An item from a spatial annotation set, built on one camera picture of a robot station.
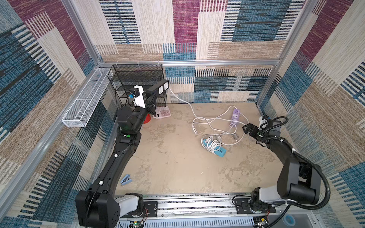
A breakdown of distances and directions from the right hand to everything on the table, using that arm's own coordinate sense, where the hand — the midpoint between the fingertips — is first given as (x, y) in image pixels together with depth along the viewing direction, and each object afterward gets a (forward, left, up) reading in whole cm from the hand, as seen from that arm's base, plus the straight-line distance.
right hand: (250, 131), depth 91 cm
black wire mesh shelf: (+39, +66, +16) cm, 78 cm away
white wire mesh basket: (-5, +93, +24) cm, 96 cm away
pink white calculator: (+25, +59, -8) cm, 65 cm away
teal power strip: (-11, +21, -4) cm, 24 cm away
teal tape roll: (-45, -9, -10) cm, 47 cm away
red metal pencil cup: (+18, +69, -7) cm, 72 cm away
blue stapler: (-26, +75, -8) cm, 79 cm away
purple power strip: (+19, +3, -7) cm, 20 cm away
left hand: (+1, +55, +32) cm, 64 cm away
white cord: (-7, +25, -3) cm, 26 cm away
